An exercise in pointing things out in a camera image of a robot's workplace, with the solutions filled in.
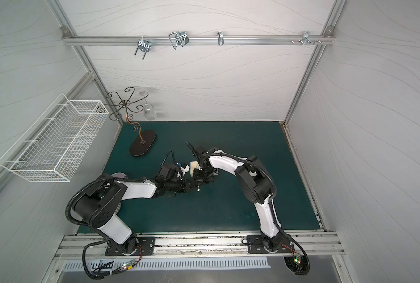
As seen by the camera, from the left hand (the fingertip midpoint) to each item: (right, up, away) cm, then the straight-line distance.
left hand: (196, 187), depth 89 cm
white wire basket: (-55, +22, -20) cm, 62 cm away
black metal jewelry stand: (-38, +20, +19) cm, 47 cm away
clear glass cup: (-27, +41, +7) cm, 50 cm away
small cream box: (-2, +10, +7) cm, 13 cm away
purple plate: (-40, +7, 0) cm, 40 cm away
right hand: (0, +1, +2) cm, 2 cm away
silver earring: (+1, -2, +2) cm, 2 cm away
